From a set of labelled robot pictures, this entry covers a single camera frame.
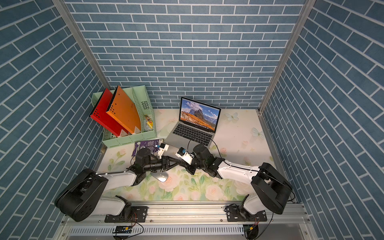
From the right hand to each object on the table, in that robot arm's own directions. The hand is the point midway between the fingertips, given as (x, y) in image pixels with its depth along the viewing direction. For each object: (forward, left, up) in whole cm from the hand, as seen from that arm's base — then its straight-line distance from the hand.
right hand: (182, 162), depth 81 cm
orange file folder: (+30, +43, +6) cm, 53 cm away
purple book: (+15, +25, -9) cm, 31 cm away
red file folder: (+16, +47, +18) cm, 52 cm away
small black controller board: (-31, +25, -13) cm, 42 cm away
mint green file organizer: (+42, +38, +7) cm, 57 cm away
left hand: (-3, 0, +1) cm, 3 cm away
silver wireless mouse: (-6, +12, -9) cm, 16 cm away
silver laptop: (+34, -5, -7) cm, 35 cm away
